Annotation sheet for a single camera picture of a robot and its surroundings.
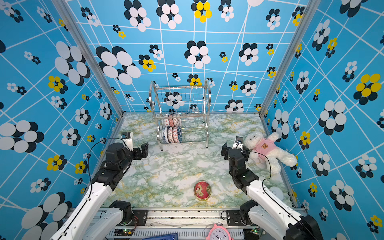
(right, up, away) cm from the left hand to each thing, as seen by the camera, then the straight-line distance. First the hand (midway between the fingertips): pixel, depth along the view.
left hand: (140, 142), depth 79 cm
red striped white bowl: (+17, +12, +29) cm, 35 cm away
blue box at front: (+20, -40, -15) cm, 47 cm away
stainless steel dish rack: (+22, +16, +4) cm, 27 cm away
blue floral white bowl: (+10, +3, +12) cm, 16 cm away
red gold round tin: (+33, -26, 0) cm, 42 cm away
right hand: (+53, -2, +3) cm, 53 cm away
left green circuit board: (-6, -43, -7) cm, 44 cm away
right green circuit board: (+58, -42, -8) cm, 72 cm away
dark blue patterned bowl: (+19, +3, +20) cm, 28 cm away
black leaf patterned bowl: (+14, +11, +18) cm, 25 cm away
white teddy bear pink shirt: (+71, -6, +10) cm, 72 cm away
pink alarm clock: (+40, -41, -11) cm, 58 cm away
